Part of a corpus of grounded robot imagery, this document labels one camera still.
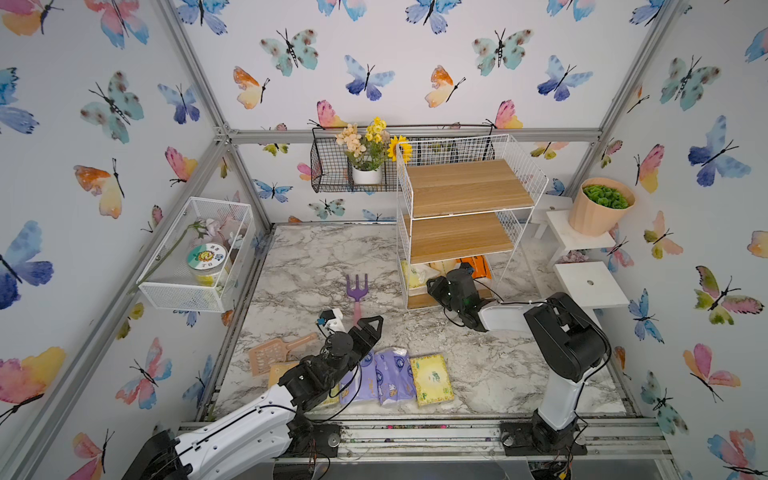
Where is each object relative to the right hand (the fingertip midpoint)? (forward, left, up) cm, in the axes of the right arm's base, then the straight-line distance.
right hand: (429, 279), depth 96 cm
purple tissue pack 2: (-29, +10, -4) cm, 31 cm away
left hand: (-20, +13, +8) cm, 25 cm away
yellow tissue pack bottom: (+6, -5, -2) cm, 8 cm away
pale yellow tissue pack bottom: (+3, +4, -1) cm, 5 cm away
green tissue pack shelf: (-30, 0, -3) cm, 30 cm away
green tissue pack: (-36, +24, -2) cm, 43 cm away
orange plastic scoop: (-23, +45, -7) cm, 51 cm away
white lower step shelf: (-5, -45, +8) cm, 46 cm away
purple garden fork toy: (-1, +24, -8) cm, 25 cm away
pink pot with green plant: (+7, -42, +27) cm, 50 cm away
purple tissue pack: (-32, +18, -2) cm, 37 cm away
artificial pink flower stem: (-2, +55, +23) cm, 59 cm away
